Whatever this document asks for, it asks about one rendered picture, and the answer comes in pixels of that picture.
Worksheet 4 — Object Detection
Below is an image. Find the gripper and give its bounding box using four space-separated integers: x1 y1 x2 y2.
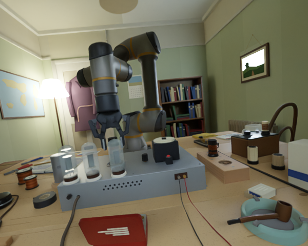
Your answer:
89 108 131 148

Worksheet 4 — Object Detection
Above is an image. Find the white paper sheet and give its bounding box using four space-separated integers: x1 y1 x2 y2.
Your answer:
216 132 239 140

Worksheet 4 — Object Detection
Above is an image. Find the floor lamp with cream shade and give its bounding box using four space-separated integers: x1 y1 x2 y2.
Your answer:
37 78 71 147

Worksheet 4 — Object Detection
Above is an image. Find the black lead cable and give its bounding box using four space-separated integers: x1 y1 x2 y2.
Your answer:
178 177 204 246

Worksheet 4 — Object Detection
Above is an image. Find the brown bookcase with books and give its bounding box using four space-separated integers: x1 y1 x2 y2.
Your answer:
157 75 205 138

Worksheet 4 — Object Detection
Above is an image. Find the framed landscape picture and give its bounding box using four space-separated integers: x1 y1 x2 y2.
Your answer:
239 42 271 84

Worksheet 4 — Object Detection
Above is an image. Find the dark coil with copper winding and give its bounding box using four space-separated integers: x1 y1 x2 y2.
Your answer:
207 138 220 158

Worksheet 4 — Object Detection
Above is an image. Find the red flat tin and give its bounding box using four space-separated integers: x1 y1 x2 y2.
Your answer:
78 213 148 246

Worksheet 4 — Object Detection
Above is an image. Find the glass valve with white base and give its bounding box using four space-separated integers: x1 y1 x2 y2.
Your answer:
81 141 103 182
59 145 81 186
107 139 128 179

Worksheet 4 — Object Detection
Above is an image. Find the small white matchbox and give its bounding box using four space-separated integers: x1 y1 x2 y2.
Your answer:
247 183 277 200

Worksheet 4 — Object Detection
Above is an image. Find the framed blue wall map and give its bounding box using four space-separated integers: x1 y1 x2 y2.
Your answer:
0 67 46 120

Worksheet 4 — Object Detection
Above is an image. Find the round cream ceiling light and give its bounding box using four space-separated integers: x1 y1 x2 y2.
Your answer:
99 0 139 14

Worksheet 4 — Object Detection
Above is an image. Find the red-handled screwdriver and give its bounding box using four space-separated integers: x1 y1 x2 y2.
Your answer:
3 163 33 176

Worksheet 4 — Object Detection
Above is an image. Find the cream coil with black cap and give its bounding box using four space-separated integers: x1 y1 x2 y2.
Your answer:
271 153 286 171

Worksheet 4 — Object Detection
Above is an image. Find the brown bentwood chair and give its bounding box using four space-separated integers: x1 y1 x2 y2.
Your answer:
267 102 299 143

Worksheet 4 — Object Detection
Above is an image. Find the black cable with plug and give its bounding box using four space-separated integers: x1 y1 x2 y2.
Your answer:
0 194 20 236

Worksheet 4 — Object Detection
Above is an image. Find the wall calendar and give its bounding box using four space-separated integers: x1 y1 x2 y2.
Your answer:
127 74 144 99

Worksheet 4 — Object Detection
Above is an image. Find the brown tobacco pipe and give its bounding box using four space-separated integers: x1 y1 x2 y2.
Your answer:
226 200 294 226

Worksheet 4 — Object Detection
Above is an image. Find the wooden coil rack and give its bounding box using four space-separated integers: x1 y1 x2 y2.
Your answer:
197 150 251 185

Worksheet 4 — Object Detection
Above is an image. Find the cream door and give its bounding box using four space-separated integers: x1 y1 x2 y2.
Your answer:
54 58 93 152

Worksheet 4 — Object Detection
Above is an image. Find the purple dressing gown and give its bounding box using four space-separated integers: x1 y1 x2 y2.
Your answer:
65 75 98 133

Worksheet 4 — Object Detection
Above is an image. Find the yellow book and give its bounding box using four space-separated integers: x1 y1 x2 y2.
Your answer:
192 132 218 140

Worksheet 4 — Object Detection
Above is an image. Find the teal ashtray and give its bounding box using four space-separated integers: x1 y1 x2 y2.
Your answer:
240 197 308 245

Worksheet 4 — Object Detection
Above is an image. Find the grey-blue receiver chassis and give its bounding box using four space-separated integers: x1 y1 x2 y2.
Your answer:
56 147 206 212

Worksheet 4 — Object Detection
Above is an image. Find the grey-brown mains cable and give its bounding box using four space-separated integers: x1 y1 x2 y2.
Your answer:
60 195 81 246

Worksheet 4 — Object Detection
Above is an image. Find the dark grey screening can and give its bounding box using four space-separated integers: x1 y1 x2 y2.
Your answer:
151 136 181 163

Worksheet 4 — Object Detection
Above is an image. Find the brown box with black top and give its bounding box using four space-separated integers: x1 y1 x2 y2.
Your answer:
230 131 280 159

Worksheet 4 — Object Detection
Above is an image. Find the red lead cable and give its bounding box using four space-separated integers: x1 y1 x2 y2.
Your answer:
184 177 232 246

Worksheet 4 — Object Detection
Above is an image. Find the cream coil with black ends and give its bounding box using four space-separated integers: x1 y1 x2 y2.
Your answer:
247 145 259 165

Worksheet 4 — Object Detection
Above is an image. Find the blue pencil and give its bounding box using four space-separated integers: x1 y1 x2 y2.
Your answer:
21 156 45 165

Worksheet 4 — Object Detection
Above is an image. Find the white box with blue stripe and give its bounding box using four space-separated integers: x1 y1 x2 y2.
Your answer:
287 138 308 193

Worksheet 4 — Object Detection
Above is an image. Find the copper wire spool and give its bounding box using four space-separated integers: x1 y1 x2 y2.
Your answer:
15 167 34 186
23 174 40 191

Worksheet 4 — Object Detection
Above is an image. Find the black tape roll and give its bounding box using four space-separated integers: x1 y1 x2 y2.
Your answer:
32 191 58 209

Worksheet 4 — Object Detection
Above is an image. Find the grey metal cylinder can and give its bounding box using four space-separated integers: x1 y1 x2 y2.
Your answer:
50 153 66 184

